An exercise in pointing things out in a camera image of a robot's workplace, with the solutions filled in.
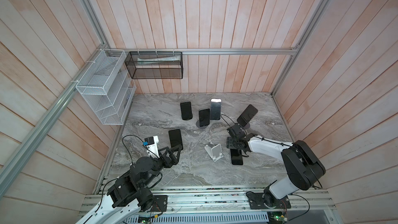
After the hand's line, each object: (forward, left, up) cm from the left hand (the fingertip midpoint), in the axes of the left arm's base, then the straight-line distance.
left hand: (176, 150), depth 69 cm
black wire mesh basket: (+60, +19, +4) cm, 63 cm away
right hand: (+15, -32, -21) cm, 41 cm away
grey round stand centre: (+25, -10, -18) cm, 33 cm away
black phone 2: (+13, +3, -12) cm, 18 cm away
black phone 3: (+32, -3, -12) cm, 34 cm away
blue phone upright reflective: (+37, -22, -12) cm, 45 cm away
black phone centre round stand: (+26, -14, -9) cm, 31 cm away
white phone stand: (+7, -20, -18) cm, 28 cm away
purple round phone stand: (+27, -43, -20) cm, 55 cm away
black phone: (+7, -34, -25) cm, 43 cm away
